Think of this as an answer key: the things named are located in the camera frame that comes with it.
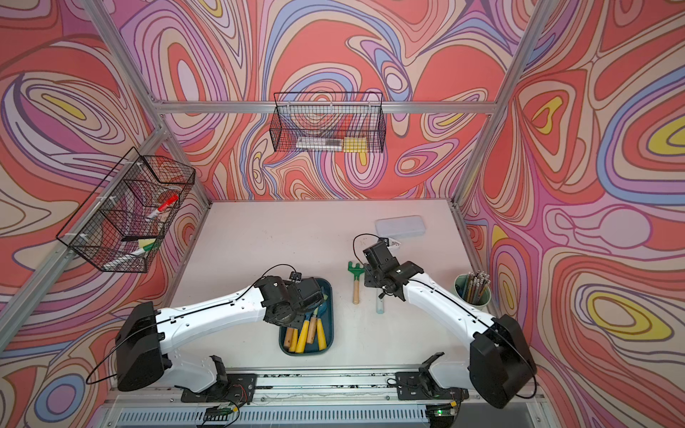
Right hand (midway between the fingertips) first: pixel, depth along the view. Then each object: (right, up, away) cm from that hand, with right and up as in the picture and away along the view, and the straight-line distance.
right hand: (377, 281), depth 85 cm
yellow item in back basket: (-7, +46, +6) cm, 47 cm away
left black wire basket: (-73, +18, -11) cm, 76 cm away
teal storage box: (-19, -16, -4) cm, 25 cm away
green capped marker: (-66, +11, -15) cm, 68 cm away
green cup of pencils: (+27, 0, -8) cm, 28 cm away
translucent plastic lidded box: (+14, +18, +27) cm, 35 cm away
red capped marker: (-63, +24, -8) cm, 68 cm away
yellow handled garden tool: (-18, -16, -4) cm, 24 cm away
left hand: (-24, -10, -7) cm, 27 cm away
